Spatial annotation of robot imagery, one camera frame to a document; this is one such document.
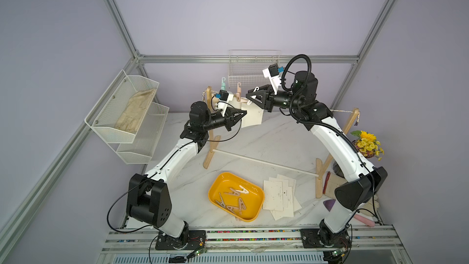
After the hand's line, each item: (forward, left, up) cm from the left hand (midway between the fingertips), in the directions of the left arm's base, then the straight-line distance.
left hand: (244, 114), depth 73 cm
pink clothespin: (-26, +1, -32) cm, 42 cm away
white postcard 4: (-14, -24, -35) cm, 45 cm away
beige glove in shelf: (+2, +49, -4) cm, 49 cm away
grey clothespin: (-25, +10, -33) cm, 42 cm away
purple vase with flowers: (-8, -51, -10) cm, 53 cm away
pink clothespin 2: (-28, +6, -32) cm, 43 cm away
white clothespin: (-19, 0, -33) cm, 38 cm away
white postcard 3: (-26, -20, -34) cm, 47 cm away
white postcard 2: (-22, -14, -34) cm, 43 cm away
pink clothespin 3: (-20, +5, -33) cm, 39 cm away
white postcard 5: (-25, -24, -34) cm, 49 cm away
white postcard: (-1, -4, 0) cm, 4 cm away
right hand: (0, -1, +9) cm, 9 cm away
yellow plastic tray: (-23, +1, -33) cm, 40 cm away
